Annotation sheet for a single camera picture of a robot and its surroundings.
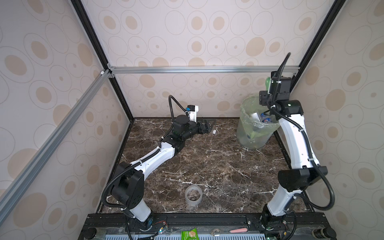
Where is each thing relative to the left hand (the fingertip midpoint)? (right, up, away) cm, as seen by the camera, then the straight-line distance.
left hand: (214, 119), depth 74 cm
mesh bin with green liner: (+23, -4, +6) cm, 24 cm away
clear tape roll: (-10, -37, +9) cm, 39 cm away
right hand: (+29, +13, -1) cm, 32 cm away
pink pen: (+12, -54, -3) cm, 55 cm away
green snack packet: (-12, -54, -5) cm, 56 cm away
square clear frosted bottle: (+29, +3, +22) cm, 36 cm away
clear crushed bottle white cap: (-1, -4, -2) cm, 5 cm away
